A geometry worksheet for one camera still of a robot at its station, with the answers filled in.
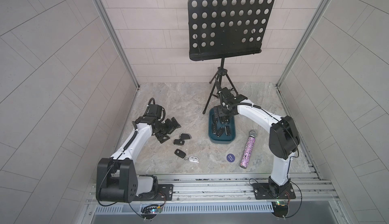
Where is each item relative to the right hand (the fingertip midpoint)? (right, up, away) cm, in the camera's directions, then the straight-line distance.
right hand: (221, 111), depth 93 cm
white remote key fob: (-17, -24, -12) cm, 32 cm away
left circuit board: (-35, -41, -27) cm, 60 cm away
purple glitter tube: (+17, -13, -6) cm, 23 cm away
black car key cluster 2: (-4, -10, 0) cm, 11 cm away
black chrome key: (+4, -12, -2) cm, 13 cm away
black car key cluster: (-23, -15, -3) cm, 27 cm away
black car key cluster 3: (-1, -12, -2) cm, 12 cm away
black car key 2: (-5, -2, -12) cm, 13 cm away
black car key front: (-24, -22, -10) cm, 34 cm away
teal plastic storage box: (+1, -16, -2) cm, 16 cm away
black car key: (-25, -17, -6) cm, 31 cm away
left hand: (-25, -8, -9) cm, 28 cm away
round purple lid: (+4, -24, -10) cm, 27 cm away
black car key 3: (+3, -5, +1) cm, 6 cm away
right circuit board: (+24, -42, -24) cm, 54 cm away
